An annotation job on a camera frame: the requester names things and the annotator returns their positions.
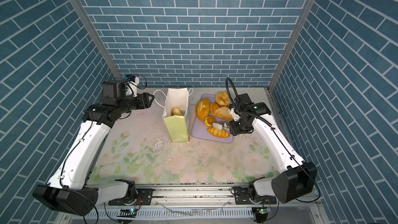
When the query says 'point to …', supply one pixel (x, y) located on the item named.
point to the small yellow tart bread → (209, 120)
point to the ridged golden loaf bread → (219, 133)
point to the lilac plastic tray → (201, 134)
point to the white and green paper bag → (175, 115)
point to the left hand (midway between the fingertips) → (149, 96)
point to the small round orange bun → (213, 107)
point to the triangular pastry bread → (224, 112)
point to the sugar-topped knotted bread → (223, 99)
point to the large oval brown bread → (202, 109)
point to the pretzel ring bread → (176, 111)
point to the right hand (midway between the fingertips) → (233, 128)
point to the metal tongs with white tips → (226, 126)
